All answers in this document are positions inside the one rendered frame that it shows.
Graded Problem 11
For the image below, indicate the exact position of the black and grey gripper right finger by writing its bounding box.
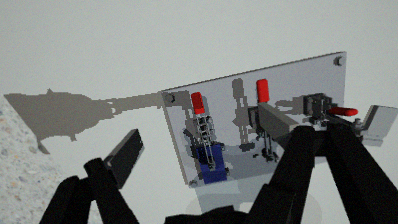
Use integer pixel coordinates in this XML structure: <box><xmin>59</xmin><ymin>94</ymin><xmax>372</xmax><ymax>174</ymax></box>
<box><xmin>243</xmin><ymin>102</ymin><xmax>398</xmax><ymax>224</ymax></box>

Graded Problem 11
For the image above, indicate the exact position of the grey metal fixture plate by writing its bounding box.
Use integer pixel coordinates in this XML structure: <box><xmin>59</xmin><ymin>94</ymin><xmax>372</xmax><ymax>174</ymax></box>
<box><xmin>161</xmin><ymin>51</ymin><xmax>347</xmax><ymax>188</ymax></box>

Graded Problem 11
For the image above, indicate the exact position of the dark blue rectangular block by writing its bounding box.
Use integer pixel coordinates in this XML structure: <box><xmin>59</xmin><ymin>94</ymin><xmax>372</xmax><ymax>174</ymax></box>
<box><xmin>196</xmin><ymin>142</ymin><xmax>227</xmax><ymax>184</ymax></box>

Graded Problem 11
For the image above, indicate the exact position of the grey rectangular metal block with slot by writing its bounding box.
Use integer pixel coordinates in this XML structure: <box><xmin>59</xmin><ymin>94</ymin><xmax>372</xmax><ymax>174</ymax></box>
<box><xmin>361</xmin><ymin>105</ymin><xmax>398</xmax><ymax>147</ymax></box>

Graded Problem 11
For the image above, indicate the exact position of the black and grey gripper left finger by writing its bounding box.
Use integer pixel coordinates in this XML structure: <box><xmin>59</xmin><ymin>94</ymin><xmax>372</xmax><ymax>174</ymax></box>
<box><xmin>39</xmin><ymin>129</ymin><xmax>145</xmax><ymax>224</ymax></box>

